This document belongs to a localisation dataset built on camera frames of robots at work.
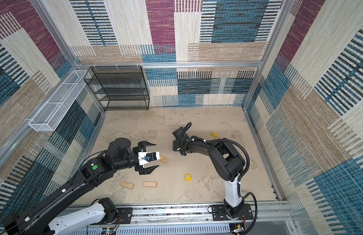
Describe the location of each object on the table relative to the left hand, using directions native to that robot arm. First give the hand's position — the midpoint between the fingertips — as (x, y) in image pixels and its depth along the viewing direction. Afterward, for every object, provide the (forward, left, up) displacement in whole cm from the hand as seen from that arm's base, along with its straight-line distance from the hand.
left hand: (155, 150), depth 68 cm
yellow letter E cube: (+25, -35, -23) cm, 48 cm away
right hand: (+15, -12, -24) cm, 31 cm away
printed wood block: (-7, +18, -25) cm, 32 cm away
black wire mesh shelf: (+57, +33, -8) cm, 66 cm away
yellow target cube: (-4, -16, -24) cm, 29 cm away
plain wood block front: (-7, +6, -25) cm, 27 cm away
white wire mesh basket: (+13, +51, +8) cm, 54 cm away
